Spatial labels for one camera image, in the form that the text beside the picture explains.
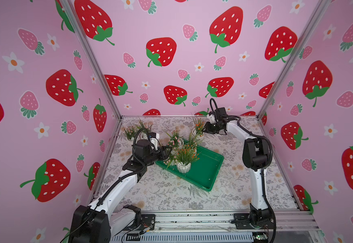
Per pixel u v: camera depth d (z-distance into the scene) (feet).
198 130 3.18
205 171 2.98
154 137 2.44
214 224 2.41
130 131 3.15
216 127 2.97
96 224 1.28
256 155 1.98
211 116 3.16
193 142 2.91
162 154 2.30
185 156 2.75
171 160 2.79
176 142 2.89
